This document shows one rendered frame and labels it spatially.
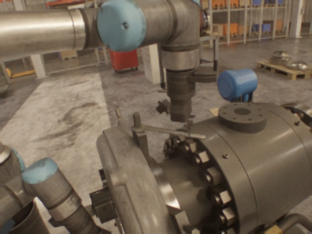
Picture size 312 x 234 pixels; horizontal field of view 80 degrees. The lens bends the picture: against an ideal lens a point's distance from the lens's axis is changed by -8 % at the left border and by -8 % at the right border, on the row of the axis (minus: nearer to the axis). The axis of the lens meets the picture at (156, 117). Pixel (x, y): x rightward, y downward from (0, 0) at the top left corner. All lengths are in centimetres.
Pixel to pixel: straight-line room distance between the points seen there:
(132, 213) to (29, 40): 45
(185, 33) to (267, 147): 59
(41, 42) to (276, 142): 85
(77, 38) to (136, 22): 15
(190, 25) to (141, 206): 44
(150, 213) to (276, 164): 54
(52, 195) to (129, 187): 20
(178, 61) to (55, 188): 45
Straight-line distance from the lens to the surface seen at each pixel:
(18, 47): 44
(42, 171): 59
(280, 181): 90
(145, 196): 55
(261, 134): 90
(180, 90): 49
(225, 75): 113
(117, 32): 36
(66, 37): 45
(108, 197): 75
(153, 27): 38
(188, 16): 44
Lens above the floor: 132
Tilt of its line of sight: 26 degrees down
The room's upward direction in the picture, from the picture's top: 7 degrees counter-clockwise
